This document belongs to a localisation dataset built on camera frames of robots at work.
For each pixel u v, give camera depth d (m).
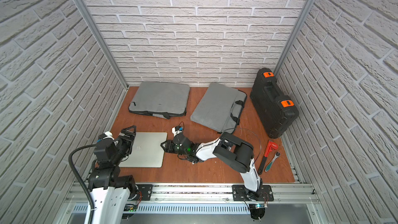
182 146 0.67
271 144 0.89
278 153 0.85
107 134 0.67
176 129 0.81
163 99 1.10
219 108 1.04
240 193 0.74
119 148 0.62
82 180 0.48
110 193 0.51
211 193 0.76
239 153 0.51
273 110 0.82
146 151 0.93
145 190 0.74
